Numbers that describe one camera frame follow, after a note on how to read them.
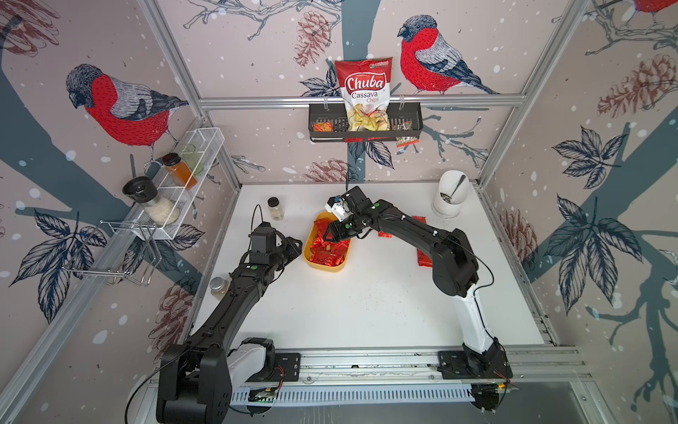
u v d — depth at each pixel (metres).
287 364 0.74
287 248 0.74
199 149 0.86
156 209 0.66
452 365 0.73
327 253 0.94
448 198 1.10
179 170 0.72
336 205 0.85
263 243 0.64
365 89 0.81
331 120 0.95
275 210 1.04
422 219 1.08
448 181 1.03
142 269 0.68
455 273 0.54
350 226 0.79
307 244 0.95
